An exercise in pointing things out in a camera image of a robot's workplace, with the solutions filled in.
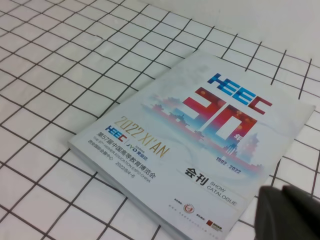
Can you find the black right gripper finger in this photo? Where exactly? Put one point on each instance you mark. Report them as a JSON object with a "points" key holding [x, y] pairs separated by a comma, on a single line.
{"points": [[286, 214]]}

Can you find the white show catalogue book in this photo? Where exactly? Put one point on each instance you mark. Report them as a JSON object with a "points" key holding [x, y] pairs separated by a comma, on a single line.
{"points": [[193, 147]]}

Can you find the white grid tablecloth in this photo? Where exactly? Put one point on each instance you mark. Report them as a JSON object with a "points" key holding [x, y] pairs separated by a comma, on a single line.
{"points": [[64, 64]]}

